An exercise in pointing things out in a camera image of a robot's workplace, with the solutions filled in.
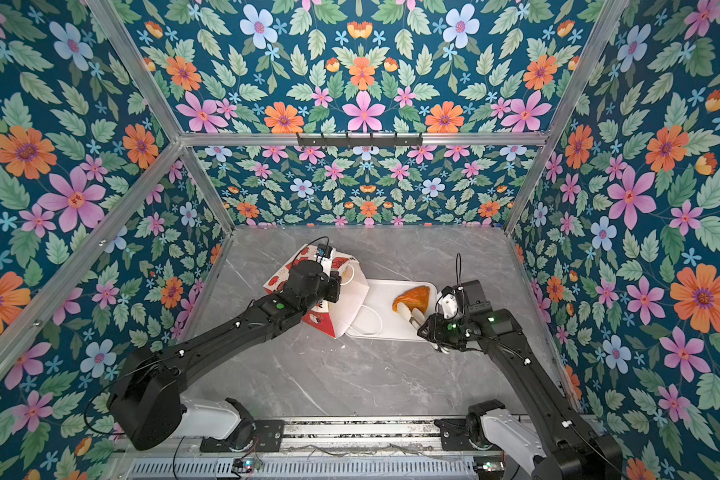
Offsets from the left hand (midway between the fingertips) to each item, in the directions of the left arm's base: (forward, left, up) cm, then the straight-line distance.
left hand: (343, 267), depth 81 cm
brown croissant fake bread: (-1, -22, -18) cm, 28 cm away
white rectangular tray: (-7, -8, -17) cm, 20 cm away
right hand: (-17, -21, -7) cm, 28 cm away
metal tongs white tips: (-13, -19, -8) cm, 25 cm away
